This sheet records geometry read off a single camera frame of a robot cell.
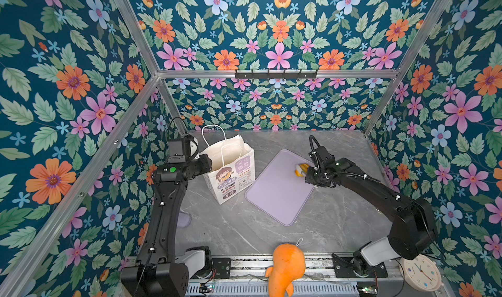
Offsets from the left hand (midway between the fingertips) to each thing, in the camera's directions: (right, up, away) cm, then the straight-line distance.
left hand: (210, 156), depth 74 cm
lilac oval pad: (-14, -28, +9) cm, 33 cm away
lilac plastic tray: (+28, -18, +20) cm, 38 cm away
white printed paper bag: (+8, -2, +1) cm, 9 cm away
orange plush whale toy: (+29, -38, -6) cm, 49 cm away
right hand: (+40, -10, +12) cm, 43 cm away
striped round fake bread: (+38, -7, +18) cm, 43 cm away
